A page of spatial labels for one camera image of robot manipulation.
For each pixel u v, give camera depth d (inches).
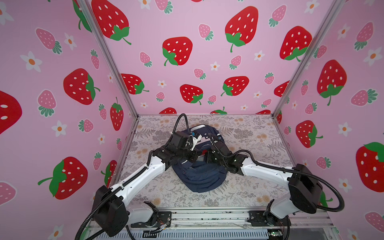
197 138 27.5
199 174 31.3
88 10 27.1
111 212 15.4
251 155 23.5
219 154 24.5
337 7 27.0
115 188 16.6
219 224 28.8
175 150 23.4
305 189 17.0
